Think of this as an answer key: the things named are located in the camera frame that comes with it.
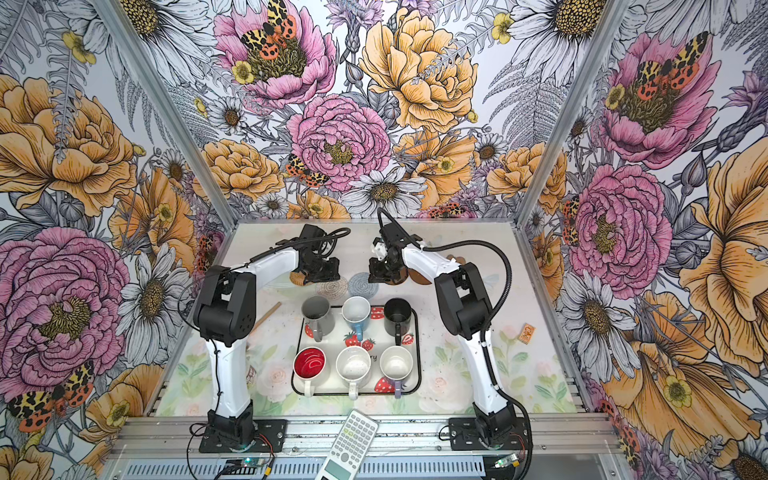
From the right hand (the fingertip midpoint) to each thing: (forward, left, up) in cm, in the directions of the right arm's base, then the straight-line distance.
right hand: (371, 286), depth 97 cm
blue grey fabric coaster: (+3, +4, -4) cm, 7 cm away
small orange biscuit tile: (-15, -47, -5) cm, 49 cm away
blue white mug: (-10, +4, +2) cm, 11 cm away
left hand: (+2, +11, -1) cm, 11 cm away
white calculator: (-45, +5, -3) cm, 46 cm away
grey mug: (-8, +16, -1) cm, 18 cm away
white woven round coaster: (+2, +13, -4) cm, 14 cm away
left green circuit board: (-46, +30, -7) cm, 55 cm away
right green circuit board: (-46, -33, -6) cm, 57 cm away
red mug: (-23, +17, -2) cm, 29 cm away
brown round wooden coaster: (-13, -13, +22) cm, 28 cm away
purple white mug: (-23, -7, -4) cm, 25 cm away
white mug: (-23, +5, -4) cm, 24 cm away
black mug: (-11, -8, -1) cm, 14 cm away
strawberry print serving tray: (-16, -1, -5) cm, 17 cm away
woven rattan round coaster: (-4, +20, +11) cm, 23 cm away
